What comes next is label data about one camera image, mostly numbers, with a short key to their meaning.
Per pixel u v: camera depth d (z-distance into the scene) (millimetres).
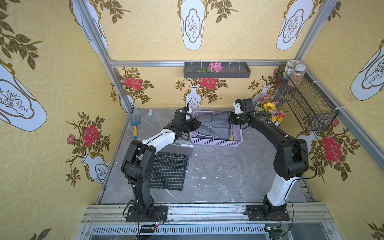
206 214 747
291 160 490
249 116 682
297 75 798
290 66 850
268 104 949
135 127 1087
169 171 877
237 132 1022
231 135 1004
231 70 924
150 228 718
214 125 926
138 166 490
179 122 734
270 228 714
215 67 878
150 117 1169
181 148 977
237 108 840
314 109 804
